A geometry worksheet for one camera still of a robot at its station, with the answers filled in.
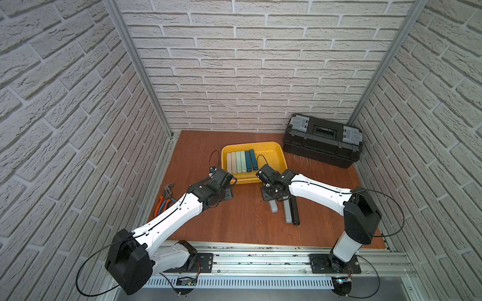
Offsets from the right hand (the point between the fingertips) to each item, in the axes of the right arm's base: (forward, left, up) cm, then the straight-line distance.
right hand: (270, 192), depth 86 cm
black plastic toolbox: (+22, -35, +9) cm, 42 cm away
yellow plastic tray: (+29, -2, -6) cm, 30 cm away
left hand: (0, +19, +5) cm, 20 cm away
